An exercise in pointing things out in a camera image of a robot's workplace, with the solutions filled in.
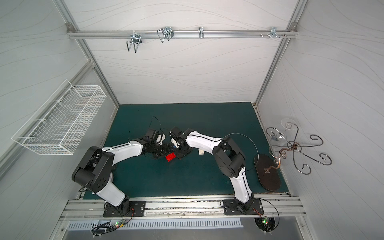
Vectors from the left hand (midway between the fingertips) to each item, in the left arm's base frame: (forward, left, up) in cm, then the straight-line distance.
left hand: (171, 152), depth 91 cm
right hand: (-1, -6, -1) cm, 6 cm away
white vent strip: (-37, +40, -4) cm, 55 cm away
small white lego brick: (+1, -19, -2) cm, 19 cm away
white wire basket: (-2, +48, +28) cm, 56 cm away
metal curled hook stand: (-7, -57, +18) cm, 60 cm away
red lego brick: (-3, 0, 0) cm, 3 cm away
